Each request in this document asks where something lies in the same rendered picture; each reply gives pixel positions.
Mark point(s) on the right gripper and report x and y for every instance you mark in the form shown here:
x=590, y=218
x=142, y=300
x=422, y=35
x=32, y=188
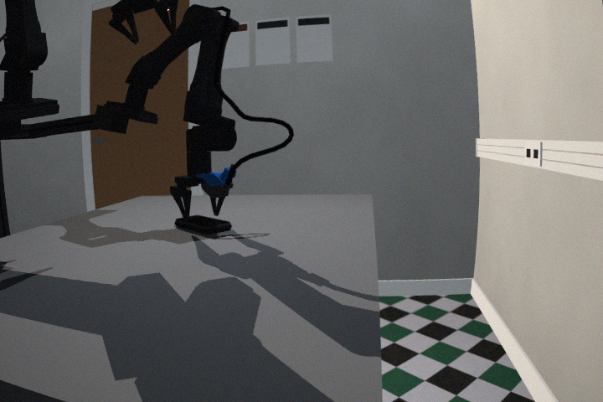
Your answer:
x=128, y=7

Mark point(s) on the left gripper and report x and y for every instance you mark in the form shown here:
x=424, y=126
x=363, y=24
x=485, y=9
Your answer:
x=199, y=169

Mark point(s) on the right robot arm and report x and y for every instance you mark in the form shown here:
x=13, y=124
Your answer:
x=26, y=49

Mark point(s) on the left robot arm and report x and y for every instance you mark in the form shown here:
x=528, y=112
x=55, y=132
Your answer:
x=203, y=102

